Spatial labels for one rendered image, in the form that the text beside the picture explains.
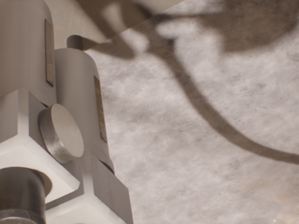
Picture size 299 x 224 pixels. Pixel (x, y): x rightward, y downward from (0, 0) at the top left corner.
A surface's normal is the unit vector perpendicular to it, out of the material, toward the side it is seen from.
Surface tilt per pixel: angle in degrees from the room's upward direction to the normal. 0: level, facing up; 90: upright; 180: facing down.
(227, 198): 0
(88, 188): 90
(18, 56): 90
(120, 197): 90
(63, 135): 90
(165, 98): 0
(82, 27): 0
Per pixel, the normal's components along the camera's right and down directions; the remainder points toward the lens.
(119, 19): 0.14, 0.72
